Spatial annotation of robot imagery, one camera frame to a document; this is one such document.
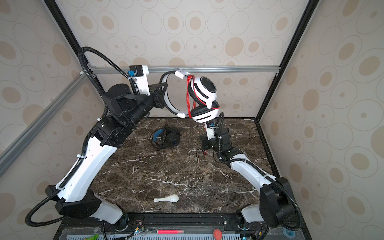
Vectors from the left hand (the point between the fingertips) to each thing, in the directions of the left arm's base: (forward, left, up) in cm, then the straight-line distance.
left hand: (168, 81), depth 51 cm
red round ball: (-40, -19, -54) cm, 70 cm away
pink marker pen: (-39, +3, -56) cm, 68 cm away
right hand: (+4, -12, -38) cm, 40 cm away
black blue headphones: (+16, +13, -56) cm, 59 cm away
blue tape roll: (-39, -54, -56) cm, 87 cm away
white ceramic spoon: (-24, +3, -57) cm, 62 cm away
